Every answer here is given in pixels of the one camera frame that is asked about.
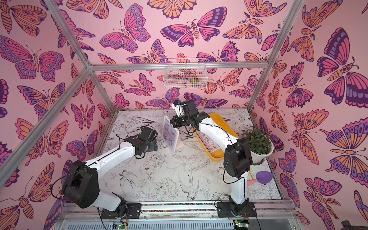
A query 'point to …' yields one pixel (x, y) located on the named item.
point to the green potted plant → (261, 145)
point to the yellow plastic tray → (219, 154)
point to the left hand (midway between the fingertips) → (150, 144)
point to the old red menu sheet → (170, 134)
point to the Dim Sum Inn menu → (211, 146)
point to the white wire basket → (185, 73)
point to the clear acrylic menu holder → (179, 144)
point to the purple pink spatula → (263, 177)
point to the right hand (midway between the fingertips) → (172, 119)
